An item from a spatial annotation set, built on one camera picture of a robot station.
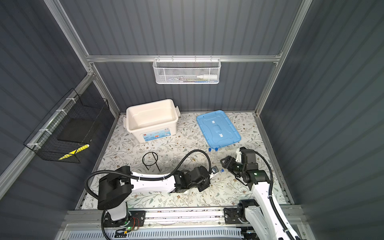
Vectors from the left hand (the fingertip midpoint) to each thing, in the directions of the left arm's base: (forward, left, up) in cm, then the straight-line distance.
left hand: (211, 177), depth 81 cm
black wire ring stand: (+17, +37, -7) cm, 41 cm away
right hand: (+5, -9, +5) cm, 11 cm away
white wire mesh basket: (+85, +11, +15) cm, 87 cm away
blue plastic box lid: (+38, -10, -5) cm, 40 cm away
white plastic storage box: (+48, +39, -4) cm, 62 cm away
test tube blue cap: (+12, -4, +8) cm, 15 cm away
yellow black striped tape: (+9, +64, +18) cm, 67 cm away
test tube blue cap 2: (+12, 0, +9) cm, 15 cm away
